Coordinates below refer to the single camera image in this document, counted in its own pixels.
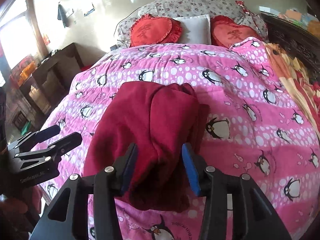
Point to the dark carved wooden headboard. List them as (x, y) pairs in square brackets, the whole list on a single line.
[(296, 41)]

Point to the dark red fleece garment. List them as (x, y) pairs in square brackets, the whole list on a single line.
[(159, 119)]

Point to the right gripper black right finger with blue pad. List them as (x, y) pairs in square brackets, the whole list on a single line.
[(254, 217)]

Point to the red heart cushion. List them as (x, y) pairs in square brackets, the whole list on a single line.
[(225, 32), (150, 30)]

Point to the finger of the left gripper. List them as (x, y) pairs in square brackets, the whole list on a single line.
[(25, 160), (28, 141)]

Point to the floral print long pillow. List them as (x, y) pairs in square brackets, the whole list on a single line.
[(237, 11)]

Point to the white pillow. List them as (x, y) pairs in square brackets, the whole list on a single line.
[(195, 30)]

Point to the orange plastic bag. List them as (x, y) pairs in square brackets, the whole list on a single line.
[(23, 71)]

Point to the dark wooden desk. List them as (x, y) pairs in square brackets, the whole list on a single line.
[(49, 83)]

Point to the pink penguin print blanket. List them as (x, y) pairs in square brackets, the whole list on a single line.
[(253, 127)]

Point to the right red heart cushion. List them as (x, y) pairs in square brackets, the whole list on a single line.
[(225, 32)]

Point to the red beige floral blanket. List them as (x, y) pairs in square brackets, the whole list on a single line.
[(293, 76)]

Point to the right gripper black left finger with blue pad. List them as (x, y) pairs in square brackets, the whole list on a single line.
[(66, 217)]

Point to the left red heart cushion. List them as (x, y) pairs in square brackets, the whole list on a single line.
[(150, 30)]

